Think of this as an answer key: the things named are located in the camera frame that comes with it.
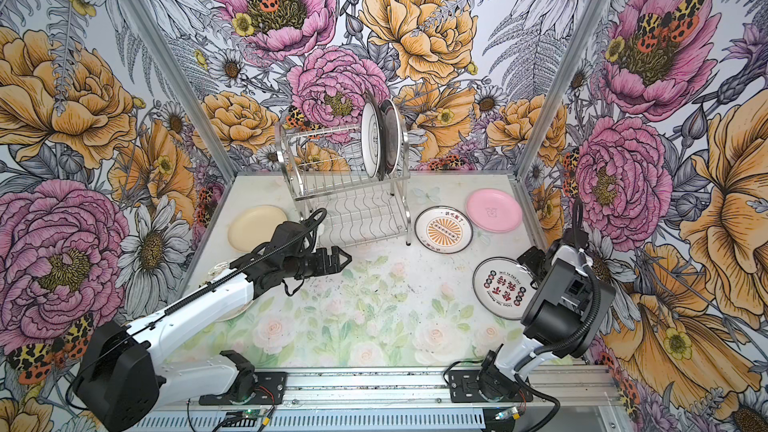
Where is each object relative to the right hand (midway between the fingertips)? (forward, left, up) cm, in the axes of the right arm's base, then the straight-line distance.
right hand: (529, 276), depth 90 cm
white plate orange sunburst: (+20, +23, -3) cm, 30 cm away
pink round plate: (+28, +3, -4) cm, 29 cm away
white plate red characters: (-1, +7, -3) cm, 8 cm away
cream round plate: (+24, +89, -3) cm, 92 cm away
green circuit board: (-31, +74, -2) cm, 81 cm away
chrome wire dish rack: (+52, +67, -3) cm, 85 cm away
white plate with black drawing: (+6, +95, -1) cm, 95 cm away
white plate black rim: (+30, +46, +29) cm, 62 cm away
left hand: (-1, +55, +10) cm, 56 cm away
